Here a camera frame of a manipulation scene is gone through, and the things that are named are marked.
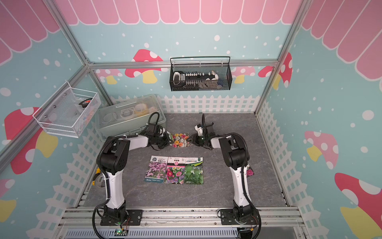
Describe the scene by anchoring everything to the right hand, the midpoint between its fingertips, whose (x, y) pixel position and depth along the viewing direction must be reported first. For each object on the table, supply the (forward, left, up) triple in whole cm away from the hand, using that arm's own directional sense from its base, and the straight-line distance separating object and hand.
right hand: (187, 140), depth 102 cm
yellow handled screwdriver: (-22, +54, 0) cm, 58 cm away
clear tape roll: (-27, +50, 0) cm, 57 cm away
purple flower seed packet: (-20, +19, -2) cm, 28 cm away
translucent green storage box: (+8, +39, +15) cm, 43 cm away
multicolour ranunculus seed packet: (+2, +5, -2) cm, 6 cm away
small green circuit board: (-52, +32, -3) cm, 61 cm away
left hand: (-1, +10, -1) cm, 10 cm away
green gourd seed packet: (-22, -4, -2) cm, 22 cm away
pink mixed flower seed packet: (-21, +7, -1) cm, 22 cm away
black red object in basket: (+1, +52, +33) cm, 62 cm away
